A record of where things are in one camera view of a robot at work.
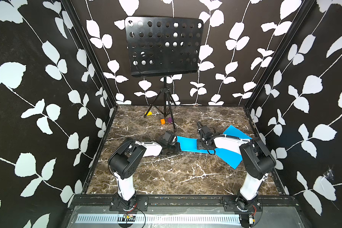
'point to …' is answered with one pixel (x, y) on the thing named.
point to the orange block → (162, 121)
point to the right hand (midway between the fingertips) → (200, 143)
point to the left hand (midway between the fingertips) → (182, 147)
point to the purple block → (170, 120)
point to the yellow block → (149, 113)
